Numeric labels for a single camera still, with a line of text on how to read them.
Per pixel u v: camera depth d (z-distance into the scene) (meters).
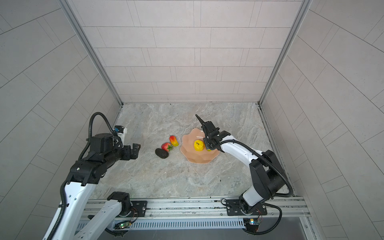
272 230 0.65
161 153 0.87
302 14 0.73
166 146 0.89
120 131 0.59
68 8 0.71
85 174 0.43
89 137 0.49
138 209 0.71
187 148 0.90
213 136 0.65
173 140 0.92
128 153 0.61
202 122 0.73
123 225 0.65
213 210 0.71
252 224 0.68
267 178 0.43
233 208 0.71
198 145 0.88
